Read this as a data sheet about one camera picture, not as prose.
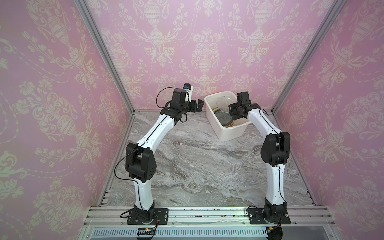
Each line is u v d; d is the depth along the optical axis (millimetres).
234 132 897
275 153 586
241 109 772
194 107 760
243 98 795
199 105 777
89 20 734
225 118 1093
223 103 1058
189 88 745
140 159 506
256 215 733
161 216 744
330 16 717
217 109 1095
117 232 713
